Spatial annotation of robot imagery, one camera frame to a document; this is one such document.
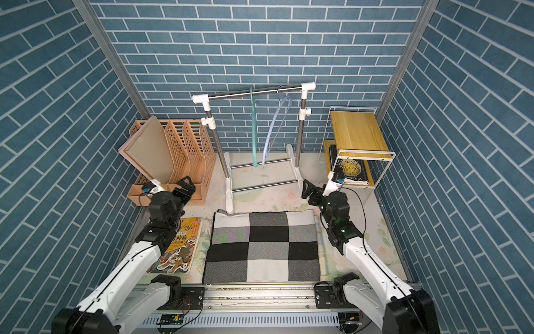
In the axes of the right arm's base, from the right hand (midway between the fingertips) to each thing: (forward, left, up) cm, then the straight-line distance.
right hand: (316, 183), depth 80 cm
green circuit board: (-45, +49, -25) cm, 71 cm away
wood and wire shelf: (+9, -14, +11) cm, 20 cm away
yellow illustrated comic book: (-25, +53, -21) cm, 62 cm away
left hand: (-4, +48, +1) cm, 49 cm away
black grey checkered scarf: (-19, +20, -21) cm, 34 cm away
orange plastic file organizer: (+26, +64, -16) cm, 71 cm away
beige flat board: (+17, +78, -4) cm, 80 cm away
